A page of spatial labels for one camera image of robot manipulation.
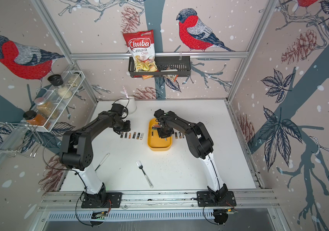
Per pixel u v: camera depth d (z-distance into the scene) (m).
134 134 1.00
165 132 0.85
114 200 0.73
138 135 0.98
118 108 0.79
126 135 0.99
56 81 0.72
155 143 0.93
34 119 0.60
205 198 0.73
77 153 0.49
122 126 0.83
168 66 1.07
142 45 0.81
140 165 0.86
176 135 0.98
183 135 0.98
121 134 0.98
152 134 0.99
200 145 0.57
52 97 0.77
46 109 0.65
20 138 0.60
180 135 0.98
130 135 1.00
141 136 0.98
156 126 1.03
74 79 0.85
